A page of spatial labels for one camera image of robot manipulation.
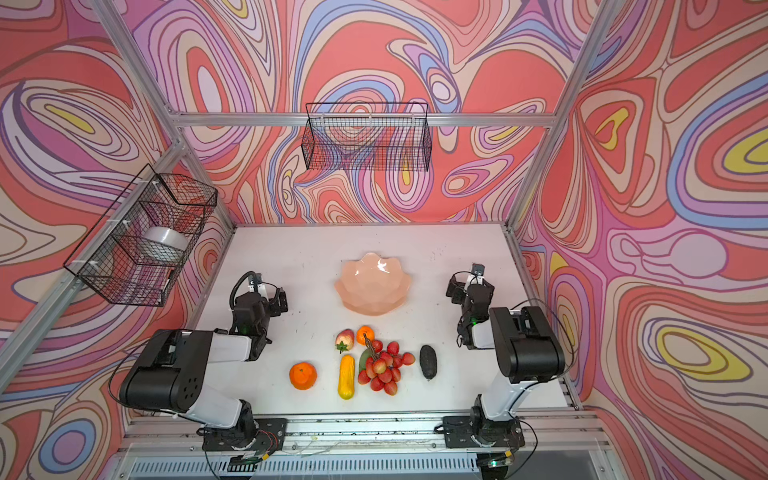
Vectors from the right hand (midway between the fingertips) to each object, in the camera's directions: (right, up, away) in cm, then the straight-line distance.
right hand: (469, 282), depth 96 cm
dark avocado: (-16, -20, -15) cm, 30 cm away
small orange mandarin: (-35, -15, -9) cm, 39 cm away
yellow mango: (-38, -24, -18) cm, 48 cm away
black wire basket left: (-90, +10, -23) cm, 94 cm away
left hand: (-65, -2, -3) cm, 65 cm away
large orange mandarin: (-49, -22, -20) cm, 57 cm away
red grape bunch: (-28, -20, -20) cm, 40 cm away
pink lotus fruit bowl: (-32, -2, +6) cm, 33 cm away
